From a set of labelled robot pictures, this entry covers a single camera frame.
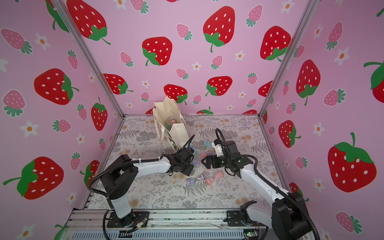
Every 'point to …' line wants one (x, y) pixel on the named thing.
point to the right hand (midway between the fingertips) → (206, 161)
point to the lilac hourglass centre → (190, 181)
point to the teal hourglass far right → (207, 143)
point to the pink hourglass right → (218, 176)
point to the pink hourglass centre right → (203, 155)
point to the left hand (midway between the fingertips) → (190, 167)
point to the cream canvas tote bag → (169, 121)
